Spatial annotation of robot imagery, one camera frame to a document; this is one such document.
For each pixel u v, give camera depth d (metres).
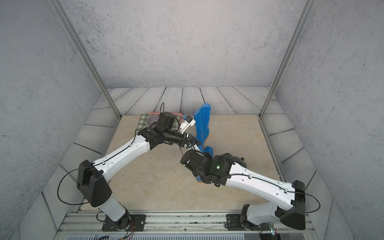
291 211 0.40
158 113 1.23
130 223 0.72
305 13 0.72
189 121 0.69
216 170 0.45
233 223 0.73
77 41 0.81
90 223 0.75
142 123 1.15
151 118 1.14
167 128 0.62
